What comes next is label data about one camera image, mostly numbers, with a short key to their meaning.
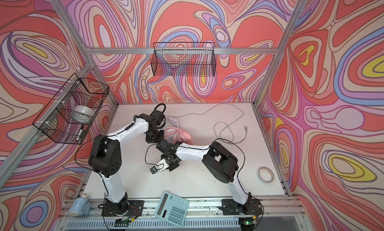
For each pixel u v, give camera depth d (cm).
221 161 53
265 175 84
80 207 68
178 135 90
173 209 72
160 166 75
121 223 72
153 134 77
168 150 70
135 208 73
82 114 70
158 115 77
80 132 72
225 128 105
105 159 49
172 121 99
